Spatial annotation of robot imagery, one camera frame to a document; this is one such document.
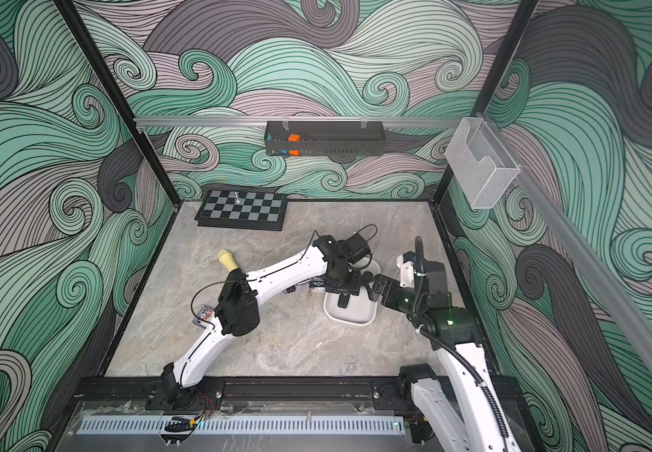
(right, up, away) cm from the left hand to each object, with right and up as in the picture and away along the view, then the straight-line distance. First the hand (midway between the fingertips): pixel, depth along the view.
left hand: (354, 289), depth 84 cm
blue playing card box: (-46, -8, +2) cm, 47 cm away
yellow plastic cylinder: (-44, +8, +13) cm, 47 cm away
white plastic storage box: (+3, -8, +5) cm, 10 cm away
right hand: (+6, +3, -11) cm, 13 cm away
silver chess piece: (-45, +30, +30) cm, 62 cm away
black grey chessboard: (-42, +26, +30) cm, 58 cm away
